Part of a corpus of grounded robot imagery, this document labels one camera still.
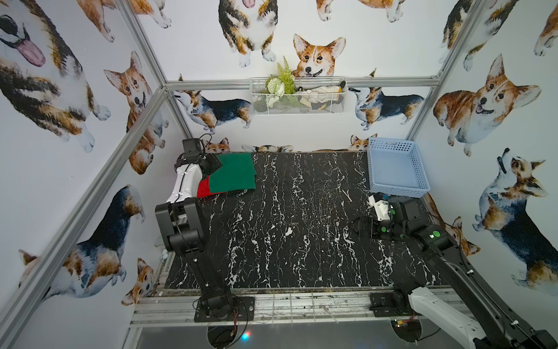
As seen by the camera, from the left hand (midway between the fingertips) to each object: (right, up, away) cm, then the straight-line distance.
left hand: (214, 159), depth 95 cm
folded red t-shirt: (-8, -14, +8) cm, 18 cm away
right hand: (+56, -23, -22) cm, 64 cm away
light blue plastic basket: (+90, -4, +23) cm, 93 cm away
